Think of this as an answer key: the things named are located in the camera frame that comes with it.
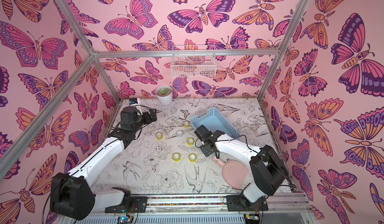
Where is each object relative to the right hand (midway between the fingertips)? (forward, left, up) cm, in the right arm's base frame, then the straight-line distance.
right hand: (207, 148), depth 87 cm
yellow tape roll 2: (+11, +32, -6) cm, 34 cm away
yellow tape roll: (+21, +14, -6) cm, 26 cm away
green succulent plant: (+42, +31, +7) cm, 53 cm away
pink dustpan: (-12, -16, -6) cm, 21 cm away
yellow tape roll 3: (+7, +11, -6) cm, 14 cm away
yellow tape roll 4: (-3, +18, -5) cm, 19 cm away
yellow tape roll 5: (-4, +9, -5) cm, 11 cm away
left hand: (+14, +32, +18) cm, 39 cm away
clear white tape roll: (+13, +18, -5) cm, 23 cm away
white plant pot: (+38, +31, +2) cm, 49 cm away
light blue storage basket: (+24, -5, -5) cm, 25 cm away
